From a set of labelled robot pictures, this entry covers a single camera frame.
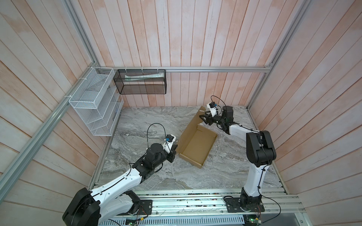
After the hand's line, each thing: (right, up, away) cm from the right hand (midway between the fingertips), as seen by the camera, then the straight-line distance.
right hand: (202, 113), depth 97 cm
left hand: (-18, -21, -18) cm, 33 cm away
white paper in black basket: (-49, +23, -7) cm, 55 cm away
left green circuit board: (-41, -58, -26) cm, 75 cm away
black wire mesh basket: (-45, +25, +7) cm, 52 cm away
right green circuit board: (+21, -56, -26) cm, 65 cm away
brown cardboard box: (-5, -21, +1) cm, 22 cm away
